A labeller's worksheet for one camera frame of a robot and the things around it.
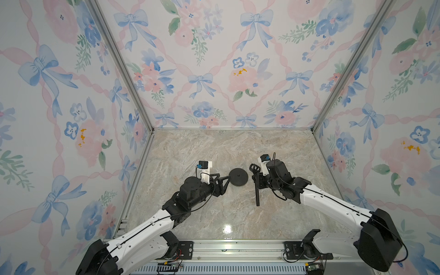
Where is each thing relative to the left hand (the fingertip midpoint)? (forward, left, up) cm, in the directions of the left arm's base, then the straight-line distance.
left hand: (226, 176), depth 73 cm
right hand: (+5, -14, -8) cm, 17 cm away
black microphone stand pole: (+8, -15, -7) cm, 18 cm away
